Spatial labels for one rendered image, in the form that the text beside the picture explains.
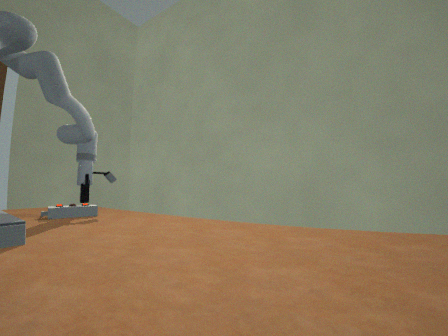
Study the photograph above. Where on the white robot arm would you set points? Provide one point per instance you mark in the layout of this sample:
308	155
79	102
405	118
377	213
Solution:
18	34

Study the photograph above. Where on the white power strip panel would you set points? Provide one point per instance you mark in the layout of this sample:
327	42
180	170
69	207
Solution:
60	211

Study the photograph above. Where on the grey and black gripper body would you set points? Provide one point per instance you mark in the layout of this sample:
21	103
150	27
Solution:
84	167

